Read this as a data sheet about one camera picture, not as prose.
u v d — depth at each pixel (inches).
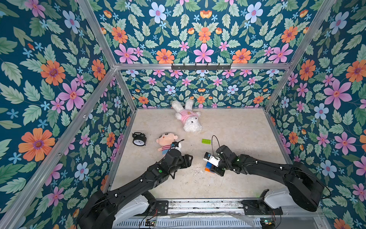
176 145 29.6
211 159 29.5
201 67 36.7
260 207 25.7
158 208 28.9
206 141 38.4
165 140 35.8
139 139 36.7
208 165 30.2
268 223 28.1
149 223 28.3
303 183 16.8
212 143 37.7
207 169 33.3
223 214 28.4
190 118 39.8
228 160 26.0
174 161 24.7
